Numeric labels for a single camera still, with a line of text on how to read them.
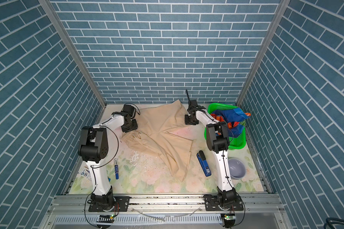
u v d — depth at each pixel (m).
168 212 0.72
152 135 1.00
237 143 0.90
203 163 0.86
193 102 0.91
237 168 0.85
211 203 0.74
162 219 0.70
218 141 0.63
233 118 0.89
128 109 0.83
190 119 0.94
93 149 0.54
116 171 0.84
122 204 0.74
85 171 0.84
